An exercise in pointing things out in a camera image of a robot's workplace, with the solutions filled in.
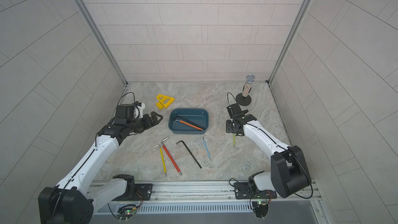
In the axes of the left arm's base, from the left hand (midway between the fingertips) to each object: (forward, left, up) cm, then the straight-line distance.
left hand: (160, 118), depth 80 cm
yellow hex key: (-19, -2, -14) cm, 24 cm away
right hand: (+1, -39, -9) cm, 40 cm away
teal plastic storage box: (+11, -19, -15) cm, 27 cm away
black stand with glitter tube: (+23, -50, -12) cm, 56 cm away
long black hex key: (+7, -13, -15) cm, 21 cm away
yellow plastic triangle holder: (+22, +5, -15) cm, 27 cm away
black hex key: (-13, -16, -15) cm, 25 cm away
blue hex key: (-10, -24, -15) cm, 30 cm away
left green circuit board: (-38, +10, -14) cm, 42 cm away
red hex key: (-14, -4, -15) cm, 21 cm away
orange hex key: (+5, -13, -14) cm, 20 cm away
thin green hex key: (-5, -41, -15) cm, 43 cm away
